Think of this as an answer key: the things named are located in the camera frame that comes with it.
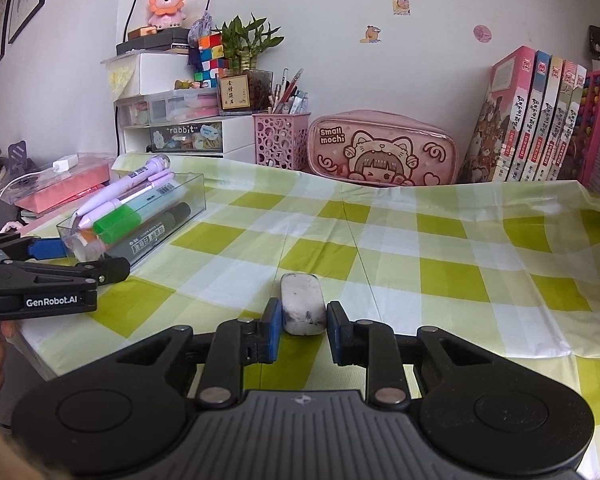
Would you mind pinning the pink cartoon pencil case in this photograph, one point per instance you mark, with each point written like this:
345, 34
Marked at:
382, 149

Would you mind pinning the purple hanging charm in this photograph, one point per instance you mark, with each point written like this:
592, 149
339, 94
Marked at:
201, 27

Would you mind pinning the green cap highlighter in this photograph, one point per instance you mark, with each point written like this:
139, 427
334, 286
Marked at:
130, 216

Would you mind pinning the pink abacus frame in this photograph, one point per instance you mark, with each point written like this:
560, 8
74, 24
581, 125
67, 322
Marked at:
585, 141

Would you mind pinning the white drawer organizer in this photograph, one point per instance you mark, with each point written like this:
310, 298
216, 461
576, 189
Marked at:
153, 116

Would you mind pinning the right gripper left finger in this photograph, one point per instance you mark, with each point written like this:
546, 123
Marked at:
235, 345

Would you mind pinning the pink perforated pen holder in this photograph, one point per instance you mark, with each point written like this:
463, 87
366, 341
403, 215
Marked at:
282, 140

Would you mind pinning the black grey marker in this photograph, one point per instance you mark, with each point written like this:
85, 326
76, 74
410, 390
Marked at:
136, 245

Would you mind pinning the black stapler box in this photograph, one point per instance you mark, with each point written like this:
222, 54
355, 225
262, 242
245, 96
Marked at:
163, 40

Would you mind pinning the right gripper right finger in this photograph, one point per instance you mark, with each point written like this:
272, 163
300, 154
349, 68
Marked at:
372, 346

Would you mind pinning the clear plastic organizer box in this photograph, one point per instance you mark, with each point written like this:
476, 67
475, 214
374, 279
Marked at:
197, 204

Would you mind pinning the purple dome-top pen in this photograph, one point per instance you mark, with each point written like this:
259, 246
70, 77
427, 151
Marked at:
154, 165

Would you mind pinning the white eraser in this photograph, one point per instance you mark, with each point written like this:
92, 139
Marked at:
304, 308

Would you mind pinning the white charger plug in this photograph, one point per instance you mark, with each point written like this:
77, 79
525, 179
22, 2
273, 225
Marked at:
65, 163

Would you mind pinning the green white glue stick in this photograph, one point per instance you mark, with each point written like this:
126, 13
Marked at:
89, 251

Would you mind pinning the clear case pink book stack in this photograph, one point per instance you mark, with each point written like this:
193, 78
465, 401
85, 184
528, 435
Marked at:
43, 190

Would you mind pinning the green spine book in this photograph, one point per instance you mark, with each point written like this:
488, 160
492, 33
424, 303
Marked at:
569, 123

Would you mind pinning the pink lion figurine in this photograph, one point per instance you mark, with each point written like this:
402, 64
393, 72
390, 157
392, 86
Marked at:
166, 13

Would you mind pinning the lilac mechanical pencil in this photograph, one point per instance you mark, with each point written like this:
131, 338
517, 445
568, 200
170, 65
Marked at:
88, 219

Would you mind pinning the bamboo plant in pot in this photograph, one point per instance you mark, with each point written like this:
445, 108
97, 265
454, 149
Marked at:
244, 88

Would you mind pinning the colourful rubik's cube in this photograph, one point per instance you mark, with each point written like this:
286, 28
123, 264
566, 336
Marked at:
207, 60

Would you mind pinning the pink boxed book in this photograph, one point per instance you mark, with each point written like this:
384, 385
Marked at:
491, 149

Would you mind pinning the orange pink highlighter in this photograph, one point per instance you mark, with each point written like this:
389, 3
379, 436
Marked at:
87, 235

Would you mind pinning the green checked tablecloth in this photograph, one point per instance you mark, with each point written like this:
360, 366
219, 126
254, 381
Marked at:
512, 267

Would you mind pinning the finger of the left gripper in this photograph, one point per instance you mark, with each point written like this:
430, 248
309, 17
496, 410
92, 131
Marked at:
101, 272
13, 246

